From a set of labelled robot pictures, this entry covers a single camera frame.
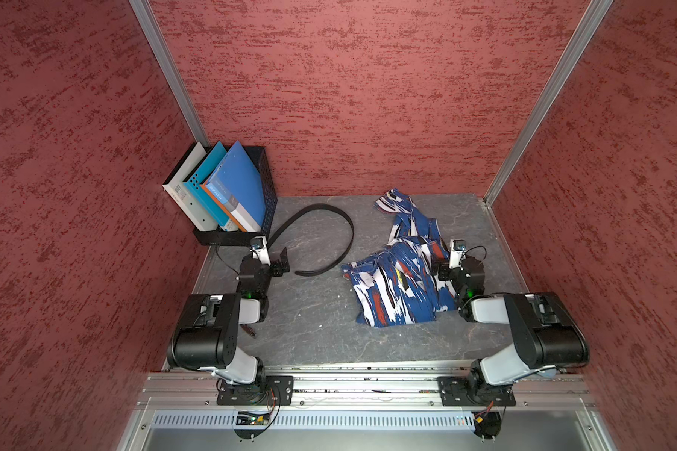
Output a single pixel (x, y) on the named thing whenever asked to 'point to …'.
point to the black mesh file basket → (260, 164)
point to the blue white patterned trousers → (401, 285)
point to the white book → (184, 199)
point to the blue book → (235, 178)
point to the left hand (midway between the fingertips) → (273, 253)
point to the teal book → (194, 179)
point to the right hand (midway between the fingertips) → (445, 256)
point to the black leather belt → (340, 257)
